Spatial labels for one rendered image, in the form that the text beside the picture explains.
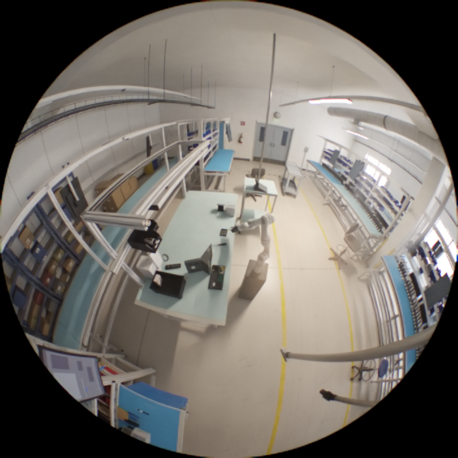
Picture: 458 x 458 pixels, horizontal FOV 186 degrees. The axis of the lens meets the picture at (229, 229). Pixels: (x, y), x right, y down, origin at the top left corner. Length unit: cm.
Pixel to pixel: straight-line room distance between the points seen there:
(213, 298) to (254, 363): 140
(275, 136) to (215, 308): 724
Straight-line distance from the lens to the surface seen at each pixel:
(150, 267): 137
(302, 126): 776
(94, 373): 118
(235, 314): 232
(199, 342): 231
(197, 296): 136
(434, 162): 417
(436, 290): 324
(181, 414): 165
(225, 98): 732
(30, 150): 446
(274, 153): 766
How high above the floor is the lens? 228
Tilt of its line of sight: 46 degrees down
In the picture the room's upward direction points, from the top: 4 degrees clockwise
